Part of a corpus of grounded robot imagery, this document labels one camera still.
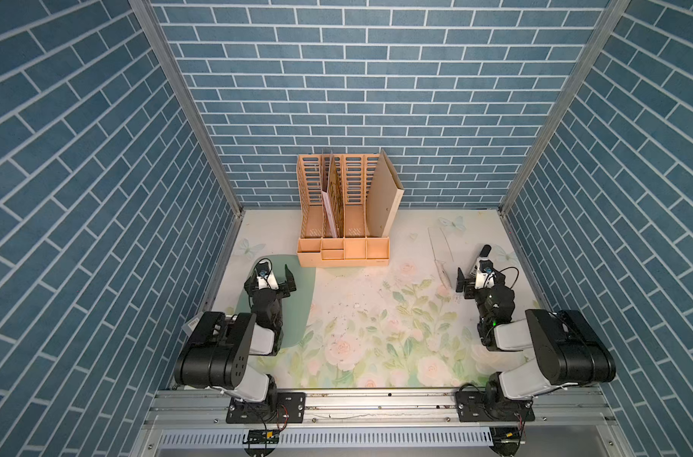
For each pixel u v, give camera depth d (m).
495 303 0.69
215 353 0.45
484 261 0.78
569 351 0.45
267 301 0.66
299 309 0.91
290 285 0.84
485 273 0.77
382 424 0.72
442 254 1.09
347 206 1.18
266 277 0.75
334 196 0.97
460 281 0.85
